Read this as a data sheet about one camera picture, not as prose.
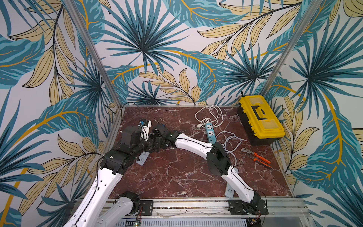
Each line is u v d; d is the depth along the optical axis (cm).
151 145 61
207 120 106
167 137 70
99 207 41
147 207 73
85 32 77
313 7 69
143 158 88
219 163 58
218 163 58
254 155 93
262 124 88
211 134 98
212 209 75
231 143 98
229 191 77
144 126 59
